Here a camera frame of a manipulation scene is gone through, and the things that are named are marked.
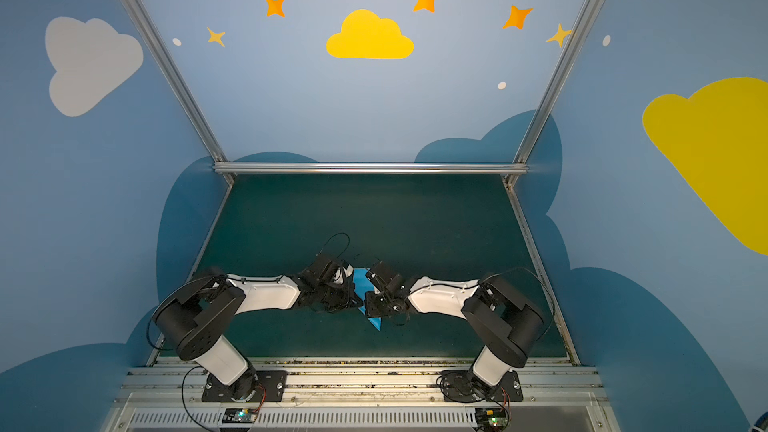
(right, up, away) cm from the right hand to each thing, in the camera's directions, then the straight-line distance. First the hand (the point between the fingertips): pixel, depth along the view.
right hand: (367, 307), depth 87 cm
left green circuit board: (-30, -21, -15) cm, 40 cm away
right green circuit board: (+31, -22, -16) cm, 41 cm away
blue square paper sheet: (-2, +6, +2) cm, 6 cm away
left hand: (0, 0, 0) cm, 1 cm away
